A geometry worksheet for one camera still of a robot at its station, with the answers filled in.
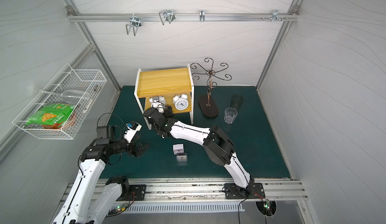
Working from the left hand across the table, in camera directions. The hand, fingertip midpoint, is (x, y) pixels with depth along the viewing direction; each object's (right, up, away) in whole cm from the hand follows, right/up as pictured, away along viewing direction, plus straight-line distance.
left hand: (143, 140), depth 76 cm
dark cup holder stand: (+36, +18, +32) cm, 51 cm away
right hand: (+6, +17, +9) cm, 20 cm away
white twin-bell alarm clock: (+19, +20, +8) cm, 28 cm away
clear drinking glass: (+51, +11, +25) cm, 58 cm away
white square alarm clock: (+17, -7, +8) cm, 20 cm away
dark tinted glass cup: (+54, +20, +20) cm, 61 cm away
